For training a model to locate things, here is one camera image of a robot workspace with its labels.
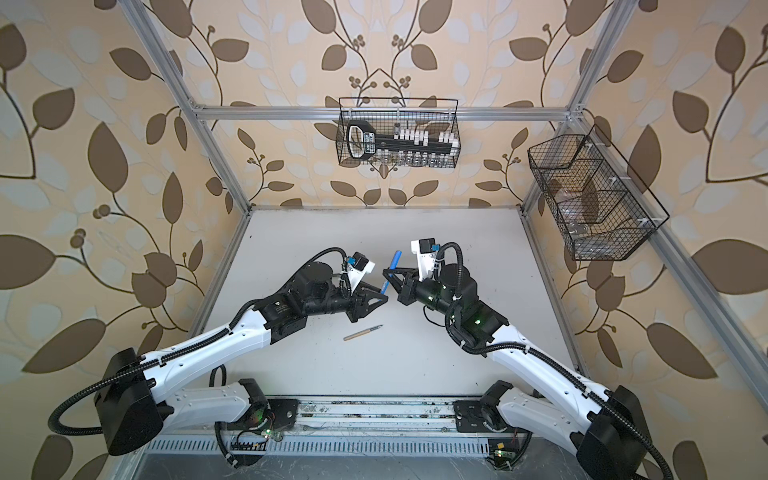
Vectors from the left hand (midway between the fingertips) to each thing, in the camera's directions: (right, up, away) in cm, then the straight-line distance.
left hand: (386, 295), depth 71 cm
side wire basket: (+54, +21, +2) cm, 58 cm away
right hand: (0, +5, -2) cm, 5 cm away
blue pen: (0, +2, -1) cm, 3 cm away
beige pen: (-8, -15, +18) cm, 25 cm away
